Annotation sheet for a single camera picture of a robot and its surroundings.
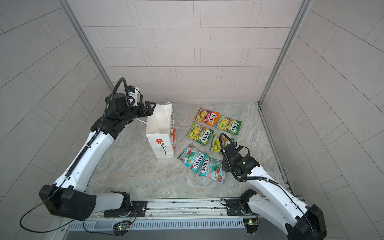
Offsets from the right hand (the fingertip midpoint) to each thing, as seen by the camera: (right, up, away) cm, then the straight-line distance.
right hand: (225, 165), depth 79 cm
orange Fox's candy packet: (-9, +26, +26) cm, 38 cm away
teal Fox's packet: (-7, -2, +2) cm, 7 cm away
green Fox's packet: (-14, +14, +17) cm, 26 cm away
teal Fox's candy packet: (-18, +2, +5) cm, 19 cm away
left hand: (-37, +34, -7) cm, 51 cm away
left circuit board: (-48, -21, -15) cm, 55 cm away
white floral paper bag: (-40, +16, +19) cm, 47 cm away
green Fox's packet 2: (-4, +8, +10) cm, 14 cm away
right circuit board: (+10, -23, -11) cm, 28 cm away
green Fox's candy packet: (+6, +20, +22) cm, 30 cm away
